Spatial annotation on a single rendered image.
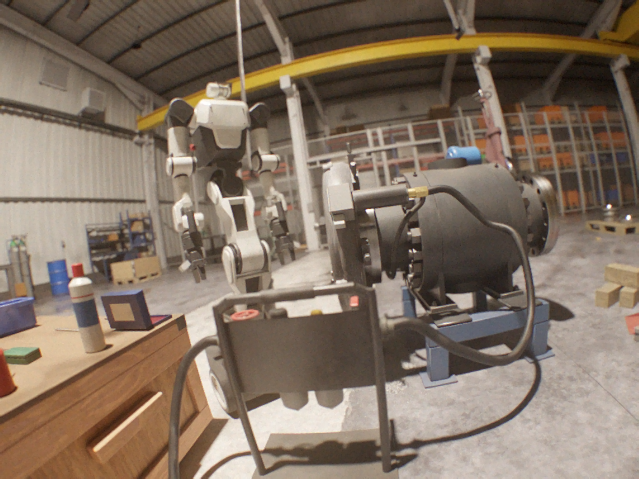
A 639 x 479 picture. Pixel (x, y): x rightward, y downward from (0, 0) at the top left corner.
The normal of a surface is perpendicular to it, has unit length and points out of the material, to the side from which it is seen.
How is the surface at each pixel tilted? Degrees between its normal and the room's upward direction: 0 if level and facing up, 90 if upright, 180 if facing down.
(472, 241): 100
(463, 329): 90
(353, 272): 104
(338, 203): 68
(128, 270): 90
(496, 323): 90
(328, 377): 90
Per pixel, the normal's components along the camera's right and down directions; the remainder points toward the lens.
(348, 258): -0.11, 0.16
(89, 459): 0.98, -0.14
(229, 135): 0.61, -0.05
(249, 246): 0.50, -0.45
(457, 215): -0.14, -0.15
